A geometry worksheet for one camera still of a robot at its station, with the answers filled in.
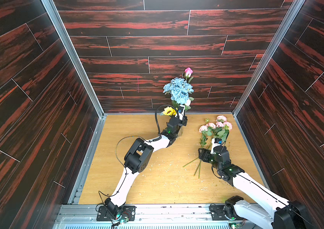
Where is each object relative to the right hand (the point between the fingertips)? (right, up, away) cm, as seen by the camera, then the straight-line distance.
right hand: (206, 149), depth 86 cm
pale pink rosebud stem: (+8, +12, +15) cm, 21 cm away
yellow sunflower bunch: (-22, +24, +3) cm, 33 cm away
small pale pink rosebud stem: (-11, +27, +4) cm, 29 cm away
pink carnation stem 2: (+18, +17, +20) cm, 32 cm away
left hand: (-12, +25, +6) cm, 28 cm away
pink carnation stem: (+3, +4, +15) cm, 16 cm away
